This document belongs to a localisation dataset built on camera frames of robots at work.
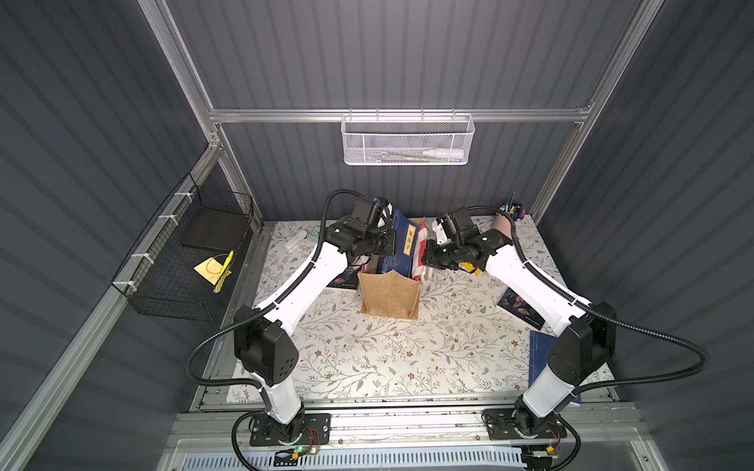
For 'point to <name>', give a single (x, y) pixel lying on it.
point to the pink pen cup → (502, 223)
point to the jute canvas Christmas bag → (389, 292)
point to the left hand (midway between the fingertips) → (401, 245)
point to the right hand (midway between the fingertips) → (424, 257)
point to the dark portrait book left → (346, 280)
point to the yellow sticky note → (210, 270)
